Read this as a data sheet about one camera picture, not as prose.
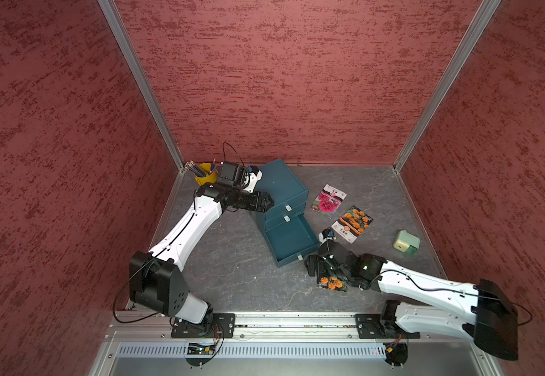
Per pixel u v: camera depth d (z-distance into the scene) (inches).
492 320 15.5
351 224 39.2
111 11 27.8
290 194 31.9
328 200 41.9
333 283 32.9
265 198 28.6
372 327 29.0
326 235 28.9
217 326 28.9
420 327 23.1
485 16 28.5
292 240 36.5
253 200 28.0
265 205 28.1
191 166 38.4
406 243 35.0
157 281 16.3
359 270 22.5
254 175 29.2
